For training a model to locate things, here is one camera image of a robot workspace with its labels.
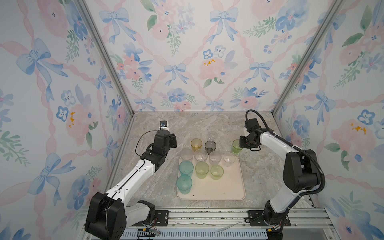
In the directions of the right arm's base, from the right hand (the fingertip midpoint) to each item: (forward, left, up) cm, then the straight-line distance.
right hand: (243, 143), depth 95 cm
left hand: (-3, +44, +14) cm, 46 cm away
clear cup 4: (-9, +10, -5) cm, 14 cm away
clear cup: (-7, +35, -2) cm, 36 cm away
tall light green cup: (-15, +26, -6) cm, 31 cm away
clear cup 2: (-9, +18, -4) cm, 21 cm away
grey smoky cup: (0, +21, -4) cm, 21 cm away
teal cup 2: (-25, +36, -3) cm, 44 cm away
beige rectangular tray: (-22, +16, -8) cm, 29 cm away
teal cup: (-18, +35, +2) cm, 39 cm away
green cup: (-3, +5, -1) cm, 6 cm away
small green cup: (-17, +18, -6) cm, 25 cm away
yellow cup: (+2, +30, -4) cm, 30 cm away
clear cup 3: (-7, +27, -3) cm, 28 cm away
